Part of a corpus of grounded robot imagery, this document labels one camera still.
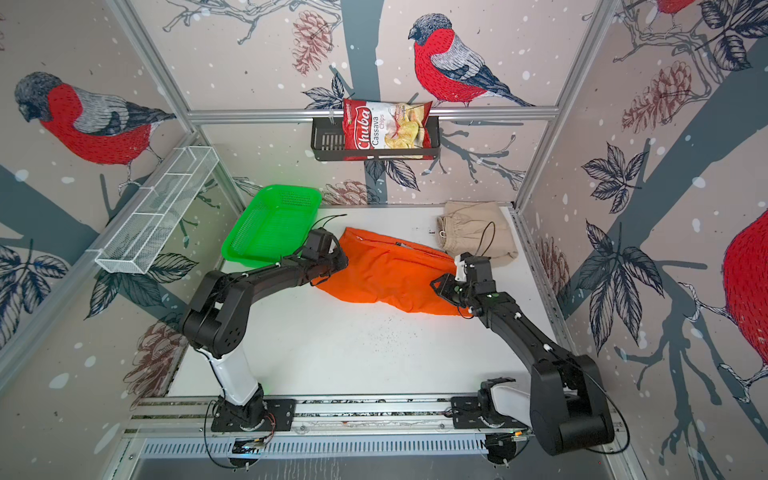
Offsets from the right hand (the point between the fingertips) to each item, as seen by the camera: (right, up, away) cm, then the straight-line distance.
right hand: (431, 288), depth 86 cm
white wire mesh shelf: (-73, +15, -15) cm, 76 cm away
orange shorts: (-14, +3, +15) cm, 21 cm away
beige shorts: (+21, +18, +25) cm, 38 cm away
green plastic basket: (-59, +19, +30) cm, 69 cm away
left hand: (-26, +8, +10) cm, 29 cm away
